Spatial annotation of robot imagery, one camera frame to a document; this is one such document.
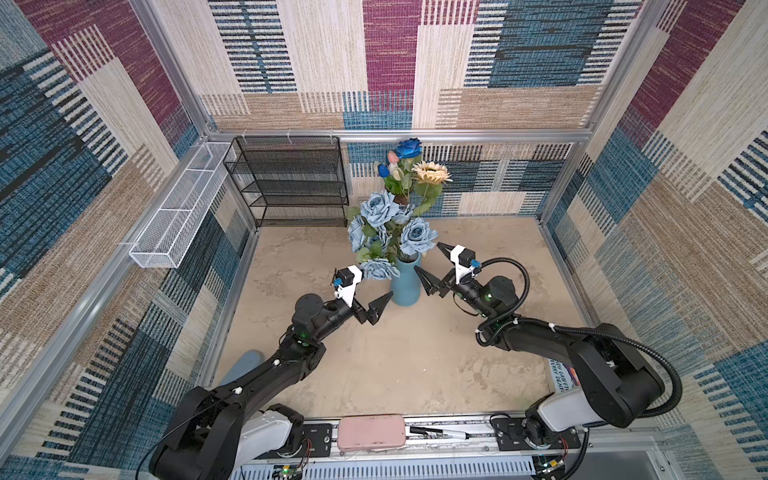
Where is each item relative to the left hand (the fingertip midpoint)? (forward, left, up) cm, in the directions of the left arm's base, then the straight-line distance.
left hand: (379, 278), depth 75 cm
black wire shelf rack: (+48, +32, -8) cm, 59 cm away
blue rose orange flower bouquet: (+8, -2, +10) cm, 13 cm away
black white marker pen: (-29, -14, -24) cm, 40 cm away
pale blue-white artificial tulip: (+37, -4, +5) cm, 38 cm away
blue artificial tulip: (+37, -1, +5) cm, 37 cm away
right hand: (+6, -12, +1) cm, 13 cm away
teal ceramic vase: (+5, -7, -13) cm, 16 cm away
